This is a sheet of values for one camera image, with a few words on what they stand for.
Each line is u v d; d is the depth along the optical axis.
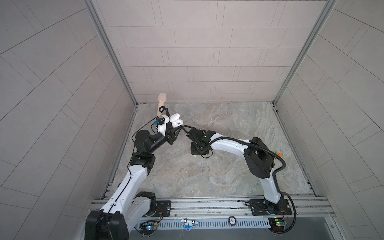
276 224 0.68
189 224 0.66
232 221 0.68
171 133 0.64
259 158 0.50
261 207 0.71
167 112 0.93
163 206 0.72
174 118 0.70
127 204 0.44
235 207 0.72
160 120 0.59
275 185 0.56
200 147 0.67
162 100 0.85
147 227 0.65
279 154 0.87
